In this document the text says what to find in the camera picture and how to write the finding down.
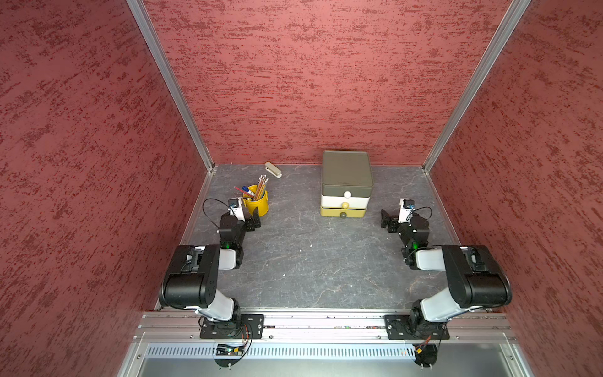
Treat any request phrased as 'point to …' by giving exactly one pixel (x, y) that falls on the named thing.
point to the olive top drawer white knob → (348, 194)
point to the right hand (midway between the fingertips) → (392, 211)
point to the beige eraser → (273, 170)
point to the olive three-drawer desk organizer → (347, 183)
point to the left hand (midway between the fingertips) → (246, 212)
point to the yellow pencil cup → (250, 201)
